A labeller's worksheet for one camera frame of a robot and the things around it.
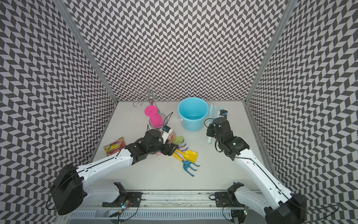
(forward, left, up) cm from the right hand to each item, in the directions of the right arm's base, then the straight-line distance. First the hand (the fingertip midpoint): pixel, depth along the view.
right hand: (211, 127), depth 77 cm
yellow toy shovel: (-7, +11, -22) cm, 25 cm away
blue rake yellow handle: (-13, +15, -21) cm, 28 cm away
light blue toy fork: (+4, 0, +4) cm, 6 cm away
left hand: (-6, +22, -9) cm, 25 cm away
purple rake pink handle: (-5, +17, -19) cm, 26 cm away
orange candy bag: (-3, +60, -17) cm, 62 cm away
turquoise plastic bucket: (+15, +10, -3) cm, 18 cm away
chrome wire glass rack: (+19, +34, +9) cm, 40 cm away
